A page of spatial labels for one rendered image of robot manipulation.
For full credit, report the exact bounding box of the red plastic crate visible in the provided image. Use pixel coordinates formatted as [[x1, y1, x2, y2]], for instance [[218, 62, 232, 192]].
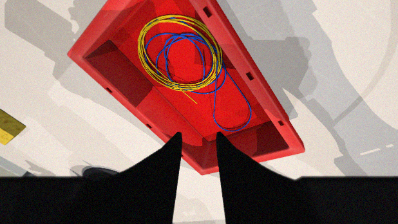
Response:
[[67, 0, 305, 175]]

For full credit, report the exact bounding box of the yellow wire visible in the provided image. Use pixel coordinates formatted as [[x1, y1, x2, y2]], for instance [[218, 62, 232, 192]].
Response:
[[138, 15, 222, 104]]

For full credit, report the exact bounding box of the yellow sponge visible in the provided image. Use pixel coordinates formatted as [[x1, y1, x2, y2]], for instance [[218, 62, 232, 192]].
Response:
[[0, 109, 26, 145]]

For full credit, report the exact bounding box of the blue wire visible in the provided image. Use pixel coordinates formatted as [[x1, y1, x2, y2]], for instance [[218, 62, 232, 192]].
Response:
[[145, 32, 252, 132]]

